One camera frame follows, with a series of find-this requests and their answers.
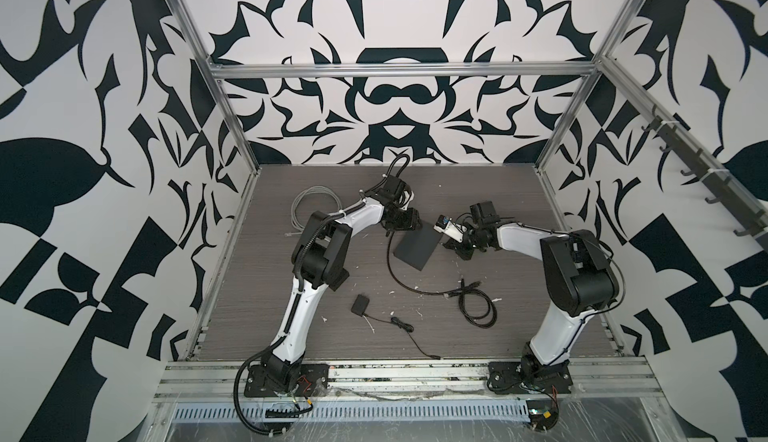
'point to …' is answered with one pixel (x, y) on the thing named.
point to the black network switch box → (415, 246)
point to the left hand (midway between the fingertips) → (420, 220)
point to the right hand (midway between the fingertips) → (453, 237)
